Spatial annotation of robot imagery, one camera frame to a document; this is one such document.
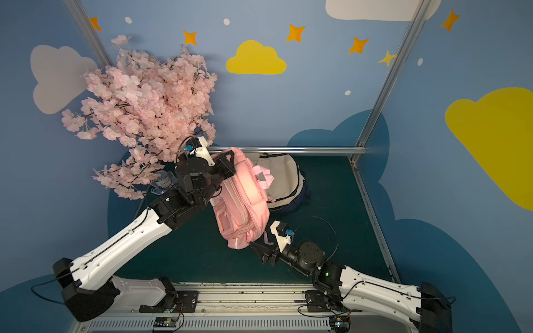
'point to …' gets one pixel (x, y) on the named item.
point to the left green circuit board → (164, 322)
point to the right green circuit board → (340, 324)
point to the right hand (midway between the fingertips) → (263, 231)
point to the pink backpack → (241, 205)
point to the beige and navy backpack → (289, 188)
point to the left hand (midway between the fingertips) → (232, 149)
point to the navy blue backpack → (299, 202)
